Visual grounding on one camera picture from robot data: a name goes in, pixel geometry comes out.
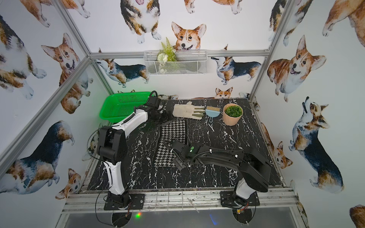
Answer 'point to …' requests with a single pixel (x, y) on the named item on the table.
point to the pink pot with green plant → (232, 114)
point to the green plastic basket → (119, 105)
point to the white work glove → (188, 110)
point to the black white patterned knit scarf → (171, 130)
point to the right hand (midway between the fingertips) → (181, 157)
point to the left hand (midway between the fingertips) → (172, 118)
